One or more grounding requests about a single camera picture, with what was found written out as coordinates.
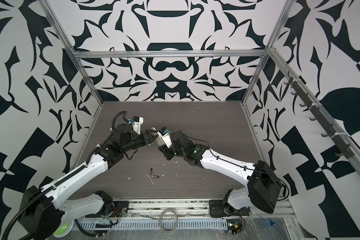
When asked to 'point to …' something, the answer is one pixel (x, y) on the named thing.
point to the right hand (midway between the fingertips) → (161, 145)
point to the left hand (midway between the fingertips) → (159, 131)
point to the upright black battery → (150, 174)
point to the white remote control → (158, 140)
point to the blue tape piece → (269, 223)
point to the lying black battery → (154, 176)
